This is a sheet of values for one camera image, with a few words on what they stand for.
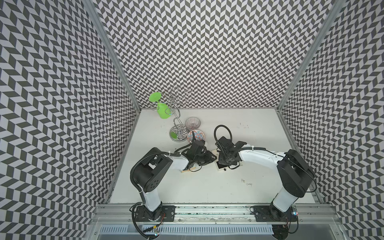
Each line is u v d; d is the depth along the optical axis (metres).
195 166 0.74
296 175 0.45
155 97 0.84
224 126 0.82
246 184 0.83
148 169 0.50
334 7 0.68
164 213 0.72
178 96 0.81
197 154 0.76
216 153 0.89
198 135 1.02
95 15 0.74
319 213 0.75
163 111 0.91
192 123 1.08
